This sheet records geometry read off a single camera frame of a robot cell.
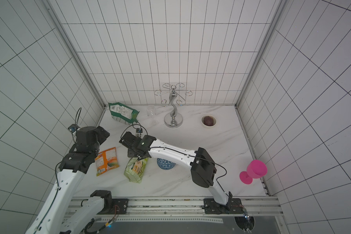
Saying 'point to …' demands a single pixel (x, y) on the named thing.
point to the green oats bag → (135, 170)
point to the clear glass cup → (151, 111)
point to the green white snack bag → (123, 113)
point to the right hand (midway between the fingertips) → (128, 154)
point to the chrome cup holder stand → (174, 119)
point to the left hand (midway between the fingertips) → (97, 136)
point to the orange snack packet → (106, 161)
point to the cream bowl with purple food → (208, 121)
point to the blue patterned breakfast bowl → (165, 165)
